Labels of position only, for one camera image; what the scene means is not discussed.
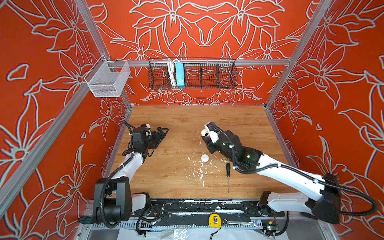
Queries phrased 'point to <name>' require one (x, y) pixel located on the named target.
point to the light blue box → (180, 75)
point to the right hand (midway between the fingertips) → (203, 133)
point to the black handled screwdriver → (228, 174)
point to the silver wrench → (226, 222)
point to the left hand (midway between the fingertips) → (165, 132)
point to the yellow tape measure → (214, 220)
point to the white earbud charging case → (204, 157)
